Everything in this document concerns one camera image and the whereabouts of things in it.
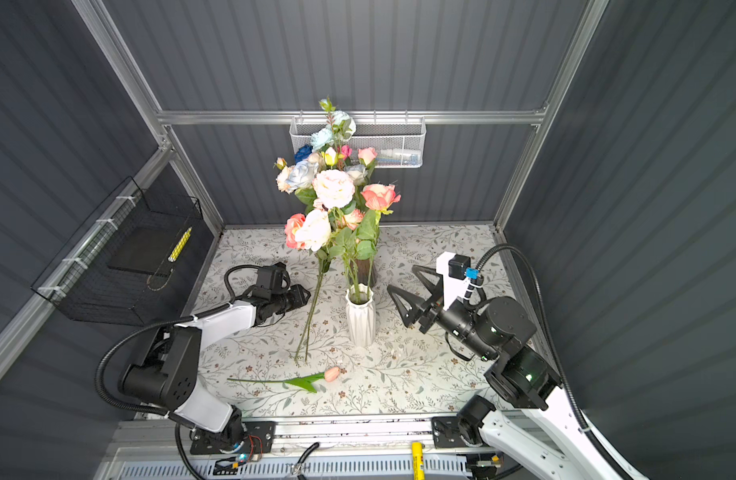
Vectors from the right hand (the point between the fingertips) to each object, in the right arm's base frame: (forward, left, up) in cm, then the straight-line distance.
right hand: (405, 282), depth 55 cm
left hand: (+19, +29, -34) cm, 49 cm away
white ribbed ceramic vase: (+5, +10, -20) cm, 23 cm away
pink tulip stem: (-6, +26, -40) cm, 48 cm away
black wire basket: (+12, +64, -8) cm, 65 cm away
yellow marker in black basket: (+19, +58, -11) cm, 62 cm away
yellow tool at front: (-24, -4, -39) cm, 46 cm away
